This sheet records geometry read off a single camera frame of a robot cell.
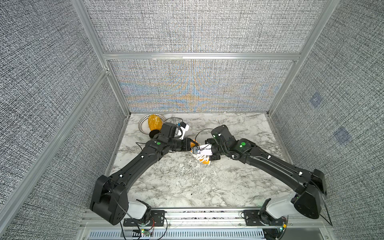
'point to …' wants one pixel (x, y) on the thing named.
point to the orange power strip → (196, 150)
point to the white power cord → (200, 156)
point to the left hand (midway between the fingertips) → (198, 145)
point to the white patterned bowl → (143, 124)
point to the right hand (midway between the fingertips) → (203, 140)
